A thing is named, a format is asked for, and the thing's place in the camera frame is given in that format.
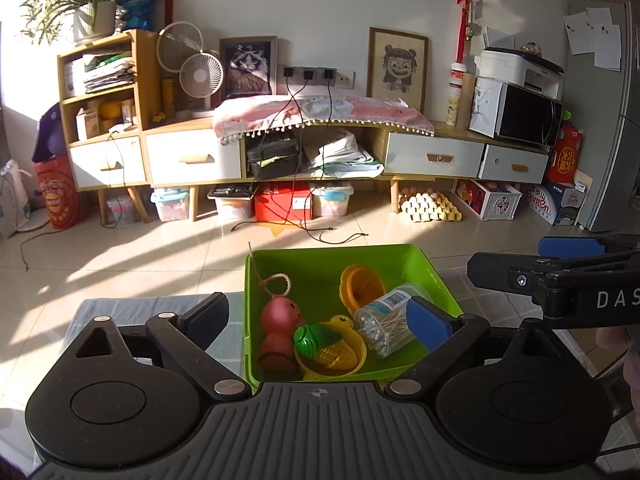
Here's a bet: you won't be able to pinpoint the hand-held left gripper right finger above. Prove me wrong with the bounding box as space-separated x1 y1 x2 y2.
382 296 565 402

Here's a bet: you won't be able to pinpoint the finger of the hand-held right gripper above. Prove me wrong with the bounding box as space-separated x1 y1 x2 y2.
538 232 640 262
466 251 566 306

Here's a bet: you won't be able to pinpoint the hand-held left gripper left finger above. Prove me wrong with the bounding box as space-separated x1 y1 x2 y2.
75 291 253 403

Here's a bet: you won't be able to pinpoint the clear cotton swab jar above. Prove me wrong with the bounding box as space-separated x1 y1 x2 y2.
352 282 438 359

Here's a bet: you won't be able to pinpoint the yellow plastic toy scoop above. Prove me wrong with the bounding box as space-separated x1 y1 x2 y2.
293 314 368 382

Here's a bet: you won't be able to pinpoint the pink pig toy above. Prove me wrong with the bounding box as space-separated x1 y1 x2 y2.
257 272 307 373

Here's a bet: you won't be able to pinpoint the orange plastic cup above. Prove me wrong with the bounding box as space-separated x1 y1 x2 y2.
339 264 387 312

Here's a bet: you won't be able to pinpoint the yellow green toy corn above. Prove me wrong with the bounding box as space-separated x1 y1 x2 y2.
293 323 358 372

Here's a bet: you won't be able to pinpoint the green plastic box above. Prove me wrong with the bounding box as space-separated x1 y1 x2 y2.
243 243 465 396

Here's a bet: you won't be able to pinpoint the person's right hand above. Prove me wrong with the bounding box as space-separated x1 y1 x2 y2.
597 326 640 423

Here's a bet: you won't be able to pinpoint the grey checked tablecloth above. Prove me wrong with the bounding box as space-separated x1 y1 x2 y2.
70 271 623 411

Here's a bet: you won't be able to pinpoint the blue and white carton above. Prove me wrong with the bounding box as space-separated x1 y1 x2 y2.
525 180 583 227

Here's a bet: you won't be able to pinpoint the red and white gift box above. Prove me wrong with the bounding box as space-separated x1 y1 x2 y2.
452 178 523 222

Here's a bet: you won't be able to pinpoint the white cabinet drawer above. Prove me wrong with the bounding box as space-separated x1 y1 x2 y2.
144 129 244 186
477 144 550 184
69 135 147 191
384 131 485 179

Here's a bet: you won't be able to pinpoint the red carton box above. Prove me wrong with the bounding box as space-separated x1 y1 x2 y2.
544 122 586 187

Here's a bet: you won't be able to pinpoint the stack of egg trays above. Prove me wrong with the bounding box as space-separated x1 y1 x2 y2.
397 186 463 223

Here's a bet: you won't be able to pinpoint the clear storage box white lid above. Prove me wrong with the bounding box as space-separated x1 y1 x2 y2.
206 185 256 221

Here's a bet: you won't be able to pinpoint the clear storage box blue lid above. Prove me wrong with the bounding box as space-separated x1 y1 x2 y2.
151 186 192 222

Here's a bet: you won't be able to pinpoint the grey refrigerator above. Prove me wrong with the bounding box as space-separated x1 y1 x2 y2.
565 0 640 233

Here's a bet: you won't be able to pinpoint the small clear container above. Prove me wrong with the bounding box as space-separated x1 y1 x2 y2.
105 194 142 225

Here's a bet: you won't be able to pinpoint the red storage box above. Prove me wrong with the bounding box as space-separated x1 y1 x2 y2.
254 181 315 222

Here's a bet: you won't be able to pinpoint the black microwave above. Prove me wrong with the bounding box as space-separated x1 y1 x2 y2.
494 82 565 148

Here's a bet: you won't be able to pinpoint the white paper drawing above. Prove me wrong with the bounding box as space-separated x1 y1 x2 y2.
468 82 507 137

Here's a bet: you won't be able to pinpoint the stack of paper cups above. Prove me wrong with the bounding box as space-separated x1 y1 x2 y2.
446 61 465 126

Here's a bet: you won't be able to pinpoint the black bag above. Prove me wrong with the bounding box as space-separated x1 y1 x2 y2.
246 132 302 179

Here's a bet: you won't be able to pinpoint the white printer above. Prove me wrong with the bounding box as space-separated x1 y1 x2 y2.
474 46 565 101

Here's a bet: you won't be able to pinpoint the red printed bucket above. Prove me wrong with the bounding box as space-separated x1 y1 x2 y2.
32 155 83 231

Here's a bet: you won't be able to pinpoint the pile of white bags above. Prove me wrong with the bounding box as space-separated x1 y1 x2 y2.
302 129 385 178

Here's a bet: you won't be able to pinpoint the white paper note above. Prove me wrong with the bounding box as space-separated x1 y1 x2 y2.
592 22 623 71
564 10 596 56

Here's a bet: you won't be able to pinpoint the pink fringed cloth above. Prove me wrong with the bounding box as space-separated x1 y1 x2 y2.
212 94 436 146

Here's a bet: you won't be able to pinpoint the yellow bottle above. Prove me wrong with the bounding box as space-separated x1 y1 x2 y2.
161 77 177 122

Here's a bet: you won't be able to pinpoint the framed cartoon girl picture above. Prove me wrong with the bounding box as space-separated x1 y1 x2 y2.
366 26 430 113

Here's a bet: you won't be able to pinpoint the white sack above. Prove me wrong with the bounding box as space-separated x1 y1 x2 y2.
0 159 33 241

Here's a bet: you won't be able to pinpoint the small cardboard box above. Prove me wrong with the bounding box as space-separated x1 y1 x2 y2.
75 106 103 141

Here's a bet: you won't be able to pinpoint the small white desk fan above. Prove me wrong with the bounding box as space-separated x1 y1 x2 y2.
177 52 225 120

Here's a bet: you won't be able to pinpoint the purple cloth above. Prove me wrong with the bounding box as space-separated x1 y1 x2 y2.
32 100 68 163

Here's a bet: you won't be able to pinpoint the wooden TV cabinet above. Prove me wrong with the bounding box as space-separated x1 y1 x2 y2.
56 29 551 223

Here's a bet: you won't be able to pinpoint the red hanging ornament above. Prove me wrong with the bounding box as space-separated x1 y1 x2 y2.
447 0 488 63

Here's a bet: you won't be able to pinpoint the framed cat picture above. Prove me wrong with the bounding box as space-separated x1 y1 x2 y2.
219 36 278 101

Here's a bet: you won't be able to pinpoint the stack of papers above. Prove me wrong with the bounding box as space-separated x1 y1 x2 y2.
82 51 137 95

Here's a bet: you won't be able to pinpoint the potted green plant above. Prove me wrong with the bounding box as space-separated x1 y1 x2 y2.
20 0 156 46

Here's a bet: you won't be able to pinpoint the blue plush toy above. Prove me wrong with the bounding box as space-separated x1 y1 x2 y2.
117 0 168 33

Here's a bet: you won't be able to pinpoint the clear storage box blue handle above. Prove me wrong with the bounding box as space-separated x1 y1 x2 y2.
310 181 355 218

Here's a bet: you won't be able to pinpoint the brown rope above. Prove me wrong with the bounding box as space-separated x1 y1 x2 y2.
19 227 58 271

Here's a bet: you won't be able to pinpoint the black power cable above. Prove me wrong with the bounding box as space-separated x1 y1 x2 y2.
300 70 371 246
247 67 303 196

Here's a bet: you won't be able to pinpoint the wall power outlets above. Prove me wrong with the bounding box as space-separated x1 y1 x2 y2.
282 64 355 90

